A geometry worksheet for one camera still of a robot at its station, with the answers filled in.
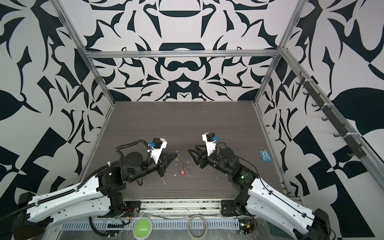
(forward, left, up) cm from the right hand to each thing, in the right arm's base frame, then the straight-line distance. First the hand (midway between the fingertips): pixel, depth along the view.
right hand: (192, 149), depth 68 cm
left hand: (-3, +6, +4) cm, 8 cm away
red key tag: (-5, +6, -17) cm, 18 cm away
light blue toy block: (+7, -43, -25) cm, 50 cm away
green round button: (-27, +23, -23) cm, 42 cm away
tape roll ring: (-27, -5, -24) cm, 37 cm away
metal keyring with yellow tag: (-5, +7, 0) cm, 8 cm away
